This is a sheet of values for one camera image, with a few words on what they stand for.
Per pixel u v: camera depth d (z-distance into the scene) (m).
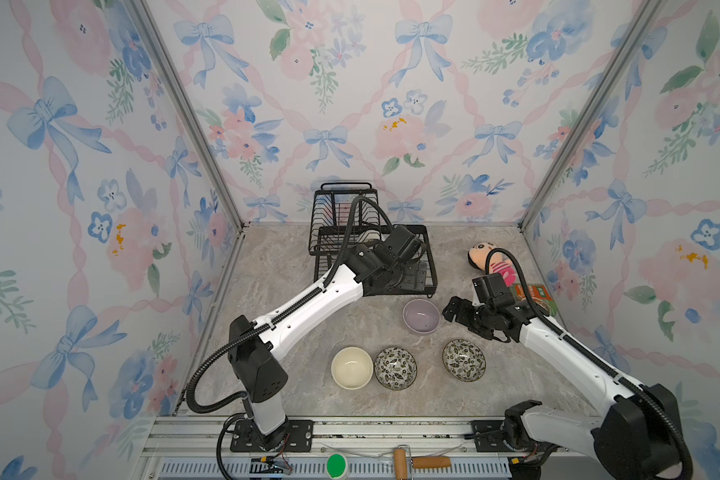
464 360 0.86
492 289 0.65
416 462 0.71
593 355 0.47
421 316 0.93
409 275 0.66
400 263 0.57
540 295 1.00
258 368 0.41
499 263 1.02
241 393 0.49
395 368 0.84
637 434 0.40
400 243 0.55
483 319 0.61
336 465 0.64
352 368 0.83
